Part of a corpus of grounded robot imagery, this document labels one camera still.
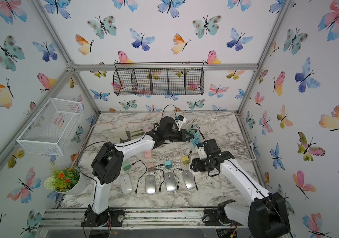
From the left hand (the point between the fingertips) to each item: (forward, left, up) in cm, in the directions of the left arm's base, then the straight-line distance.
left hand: (195, 135), depth 84 cm
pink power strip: (-2, +29, -17) cm, 33 cm away
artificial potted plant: (-22, +63, -4) cm, 67 cm away
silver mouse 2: (-19, +14, -17) cm, 30 cm away
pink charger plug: (-11, +26, -16) cm, 33 cm away
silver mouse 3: (-19, +4, -17) cm, 26 cm away
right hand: (-13, -1, -9) cm, 16 cm away
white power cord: (-12, -7, +12) cm, 18 cm away
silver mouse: (-20, +26, -17) cm, 37 cm away
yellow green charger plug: (-6, +5, -17) cm, 19 cm away
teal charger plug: (-9, +16, -17) cm, 25 cm away
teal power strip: (+7, -3, -14) cm, 16 cm away
